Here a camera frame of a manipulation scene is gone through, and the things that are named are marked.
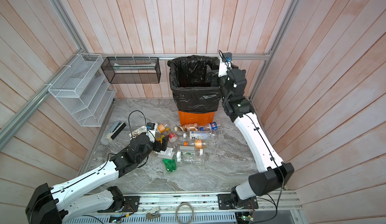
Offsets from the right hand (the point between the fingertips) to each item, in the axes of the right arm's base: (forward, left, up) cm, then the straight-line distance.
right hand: (216, 64), depth 65 cm
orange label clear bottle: (-16, +7, -45) cm, 48 cm away
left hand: (-19, +27, -32) cm, 46 cm away
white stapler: (-7, +62, -45) cm, 77 cm away
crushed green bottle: (-29, +23, -45) cm, 58 cm away
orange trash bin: (+2, +4, -43) cm, 43 cm away
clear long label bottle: (-11, +7, -44) cm, 46 cm away
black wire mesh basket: (+29, +54, -23) cm, 66 cm away
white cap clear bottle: (-25, +12, -46) cm, 54 cm away
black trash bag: (+20, +14, -23) cm, 34 cm away
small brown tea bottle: (-4, +14, -45) cm, 47 cm away
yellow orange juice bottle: (-24, +26, -25) cm, 43 cm away
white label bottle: (-24, +25, -42) cm, 54 cm away
